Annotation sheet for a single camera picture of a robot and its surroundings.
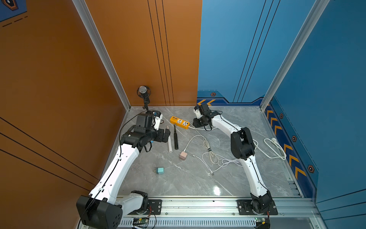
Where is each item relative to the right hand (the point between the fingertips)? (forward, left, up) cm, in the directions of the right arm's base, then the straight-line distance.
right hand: (195, 123), depth 106 cm
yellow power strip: (+2, +12, -1) cm, 12 cm away
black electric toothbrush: (-17, +13, -3) cm, 22 cm away
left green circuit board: (-60, +30, -7) cm, 67 cm away
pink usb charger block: (-25, +8, -1) cm, 27 cm away
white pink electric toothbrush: (-16, +18, -1) cm, 24 cm away
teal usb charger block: (-36, +21, -1) cm, 42 cm away
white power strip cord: (-15, -41, -3) cm, 43 cm away
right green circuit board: (-58, -32, -8) cm, 67 cm away
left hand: (-20, +19, +19) cm, 34 cm away
